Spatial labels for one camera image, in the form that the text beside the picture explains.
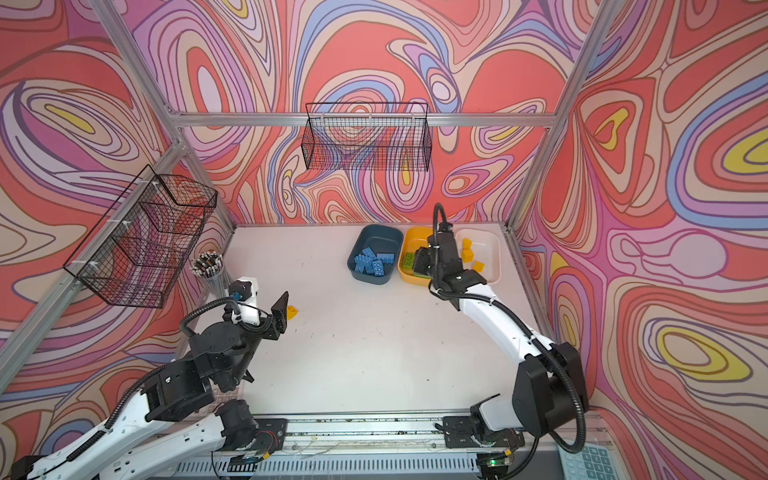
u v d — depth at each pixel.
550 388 0.42
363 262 1.05
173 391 0.46
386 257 1.05
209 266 0.87
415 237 1.12
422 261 0.74
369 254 1.08
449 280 0.60
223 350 0.44
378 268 1.05
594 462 0.69
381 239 1.15
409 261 1.07
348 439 0.74
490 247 1.08
